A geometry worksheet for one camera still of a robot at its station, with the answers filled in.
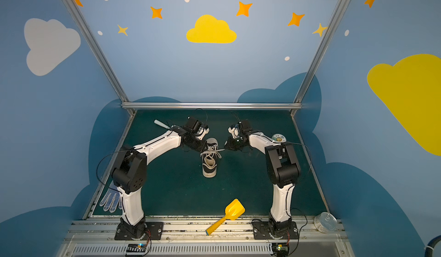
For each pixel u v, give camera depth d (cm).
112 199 82
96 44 86
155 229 76
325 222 73
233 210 80
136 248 73
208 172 88
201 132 82
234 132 90
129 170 50
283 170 53
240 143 86
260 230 75
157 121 112
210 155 93
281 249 73
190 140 72
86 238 73
